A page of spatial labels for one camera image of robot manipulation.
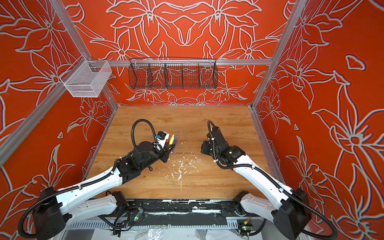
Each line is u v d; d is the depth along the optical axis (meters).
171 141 0.72
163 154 0.65
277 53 0.88
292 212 0.38
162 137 0.63
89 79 0.95
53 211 0.39
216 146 0.58
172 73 1.00
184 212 0.73
